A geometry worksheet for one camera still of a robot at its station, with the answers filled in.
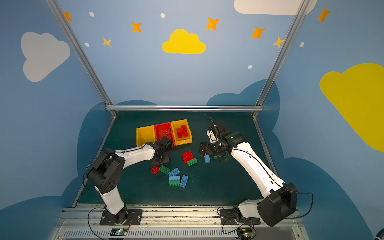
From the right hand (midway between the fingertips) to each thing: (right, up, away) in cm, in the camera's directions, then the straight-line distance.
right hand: (207, 150), depth 78 cm
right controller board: (+18, -39, -7) cm, 44 cm away
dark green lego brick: (-25, -14, +12) cm, 31 cm away
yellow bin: (-42, +7, +26) cm, 50 cm away
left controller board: (-43, -38, -8) cm, 58 cm away
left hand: (-25, -9, +16) cm, 31 cm away
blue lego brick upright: (+1, -8, +17) cm, 19 cm away
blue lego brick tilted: (-19, -15, +11) cm, 27 cm away
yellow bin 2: (-19, +14, +31) cm, 39 cm away
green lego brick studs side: (+7, -8, +18) cm, 20 cm away
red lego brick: (-14, +9, +30) cm, 34 cm away
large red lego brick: (-12, -7, +18) cm, 23 cm away
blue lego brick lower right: (-13, -20, +10) cm, 26 cm away
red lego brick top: (-18, +8, +30) cm, 36 cm away
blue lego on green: (-18, -18, +8) cm, 27 cm away
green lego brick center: (-8, -10, +15) cm, 19 cm away
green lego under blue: (-18, -20, +6) cm, 27 cm away
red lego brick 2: (-31, -13, +11) cm, 35 cm away
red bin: (-29, +10, +30) cm, 43 cm away
